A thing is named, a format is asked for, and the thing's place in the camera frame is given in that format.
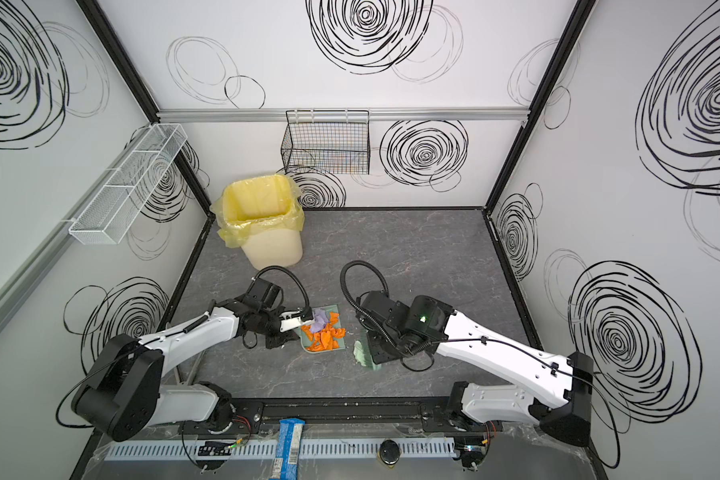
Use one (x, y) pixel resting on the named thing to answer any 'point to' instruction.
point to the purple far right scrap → (321, 318)
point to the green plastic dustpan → (333, 308)
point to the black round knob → (389, 451)
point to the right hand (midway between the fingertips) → (370, 359)
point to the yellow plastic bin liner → (254, 203)
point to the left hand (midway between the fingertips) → (297, 327)
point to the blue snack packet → (286, 463)
